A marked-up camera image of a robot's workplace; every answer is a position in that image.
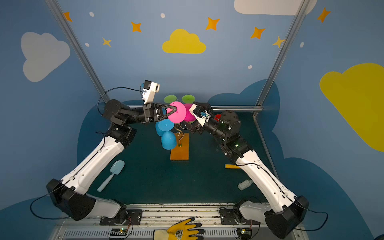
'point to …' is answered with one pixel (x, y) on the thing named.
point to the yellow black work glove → (181, 230)
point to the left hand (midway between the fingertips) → (174, 108)
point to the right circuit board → (244, 233)
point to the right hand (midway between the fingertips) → (192, 107)
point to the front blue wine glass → (168, 139)
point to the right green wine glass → (188, 99)
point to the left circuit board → (118, 232)
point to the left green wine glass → (169, 99)
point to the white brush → (246, 184)
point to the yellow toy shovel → (230, 166)
